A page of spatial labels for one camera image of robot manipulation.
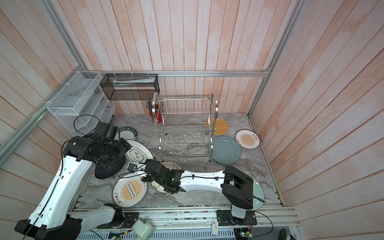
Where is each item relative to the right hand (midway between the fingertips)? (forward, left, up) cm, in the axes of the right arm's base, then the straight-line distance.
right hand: (141, 162), depth 73 cm
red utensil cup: (+45, +1, -16) cm, 48 cm away
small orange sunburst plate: (+29, -65, -20) cm, 74 cm away
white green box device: (-27, -3, -14) cm, 30 cm away
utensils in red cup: (+46, +6, -2) cm, 46 cm away
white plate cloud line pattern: (+7, +3, -2) cm, 8 cm away
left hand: (0, +5, +7) cm, 9 cm away
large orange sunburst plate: (-9, +9, -18) cm, 22 cm away
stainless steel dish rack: (+40, -20, -18) cm, 48 cm away
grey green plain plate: (+20, -48, -19) cm, 56 cm away
